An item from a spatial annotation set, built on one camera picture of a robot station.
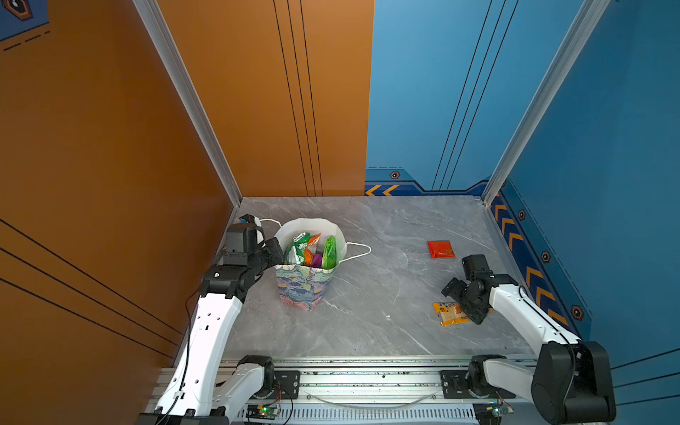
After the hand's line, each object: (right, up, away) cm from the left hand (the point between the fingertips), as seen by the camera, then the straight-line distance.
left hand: (280, 242), depth 75 cm
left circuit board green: (-3, -45, -5) cm, 46 cm away
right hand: (+54, -20, +11) cm, 59 cm away
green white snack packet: (+5, -4, -2) cm, 6 cm away
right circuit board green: (+57, -46, -5) cm, 74 cm away
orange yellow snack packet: (+53, -24, +10) cm, 59 cm away
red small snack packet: (+56, -5, +27) cm, 62 cm away
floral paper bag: (+7, -13, 0) cm, 15 cm away
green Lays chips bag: (+14, -4, +6) cm, 16 cm away
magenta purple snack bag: (+10, -7, +7) cm, 14 cm away
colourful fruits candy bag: (+7, -3, +11) cm, 14 cm away
